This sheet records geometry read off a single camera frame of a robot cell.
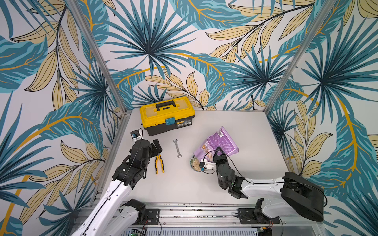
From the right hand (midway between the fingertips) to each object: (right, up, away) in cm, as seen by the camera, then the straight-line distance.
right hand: (215, 152), depth 77 cm
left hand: (-34, +4, -2) cm, 34 cm away
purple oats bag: (+4, +7, +3) cm, 8 cm away
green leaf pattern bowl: (-11, -9, +13) cm, 19 cm away
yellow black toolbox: (-24, +22, +20) cm, 38 cm away
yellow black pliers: (-35, -7, +15) cm, 38 cm away
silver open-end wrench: (-20, -5, +18) cm, 28 cm away
